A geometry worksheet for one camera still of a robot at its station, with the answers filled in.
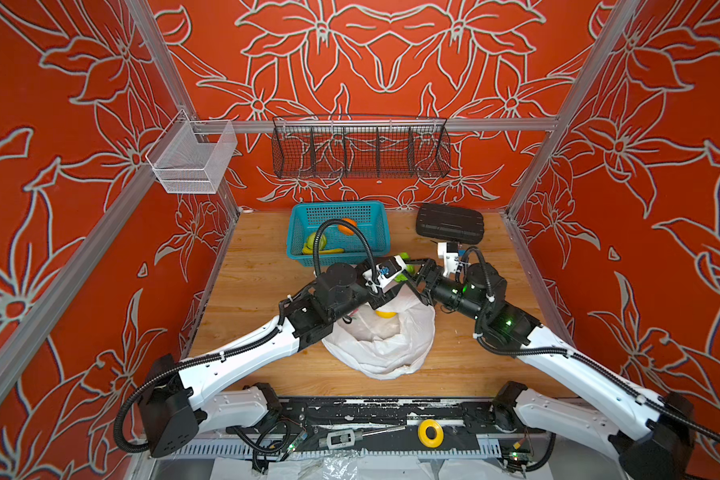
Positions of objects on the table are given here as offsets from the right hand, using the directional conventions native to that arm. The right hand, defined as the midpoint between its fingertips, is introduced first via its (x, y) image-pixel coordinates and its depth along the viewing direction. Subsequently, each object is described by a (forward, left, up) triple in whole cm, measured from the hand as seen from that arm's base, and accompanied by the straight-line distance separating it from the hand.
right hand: (394, 271), depth 65 cm
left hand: (+3, -1, 0) cm, 3 cm away
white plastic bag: (-8, +1, -26) cm, 27 cm away
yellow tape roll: (-28, -6, -29) cm, 41 cm away
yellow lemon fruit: (+2, +1, -26) cm, 26 cm away
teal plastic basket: (+41, +28, -25) cm, 56 cm away
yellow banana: (+28, +21, -29) cm, 46 cm away
